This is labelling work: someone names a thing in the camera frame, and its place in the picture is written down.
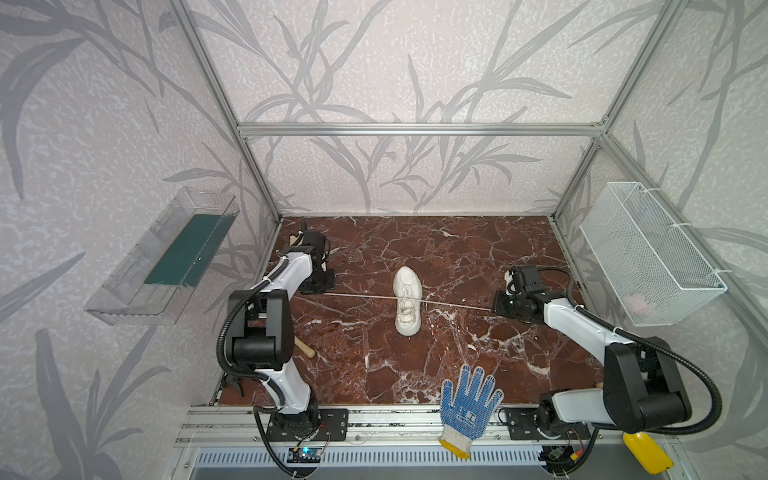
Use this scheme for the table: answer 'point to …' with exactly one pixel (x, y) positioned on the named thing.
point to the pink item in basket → (635, 303)
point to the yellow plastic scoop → (652, 457)
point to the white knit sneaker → (407, 298)
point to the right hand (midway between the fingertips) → (495, 296)
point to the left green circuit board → (304, 455)
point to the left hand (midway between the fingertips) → (326, 278)
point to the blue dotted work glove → (466, 418)
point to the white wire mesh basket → (656, 269)
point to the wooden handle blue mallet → (303, 347)
